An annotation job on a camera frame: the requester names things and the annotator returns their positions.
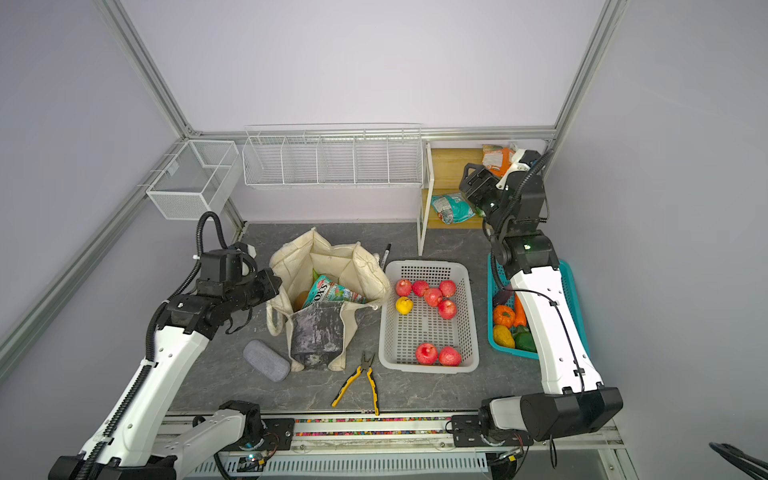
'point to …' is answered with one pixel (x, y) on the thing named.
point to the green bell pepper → (523, 340)
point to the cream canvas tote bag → (317, 334)
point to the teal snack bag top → (324, 290)
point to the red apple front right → (450, 357)
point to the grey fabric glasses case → (267, 360)
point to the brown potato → (299, 300)
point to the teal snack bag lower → (452, 208)
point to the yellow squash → (503, 337)
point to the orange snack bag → (496, 158)
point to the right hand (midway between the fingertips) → (477, 172)
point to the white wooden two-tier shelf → (442, 175)
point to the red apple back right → (447, 288)
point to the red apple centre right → (447, 309)
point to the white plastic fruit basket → (428, 317)
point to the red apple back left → (403, 287)
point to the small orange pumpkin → (504, 316)
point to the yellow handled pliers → (366, 365)
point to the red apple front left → (427, 354)
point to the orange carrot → (520, 318)
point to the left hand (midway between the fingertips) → (282, 284)
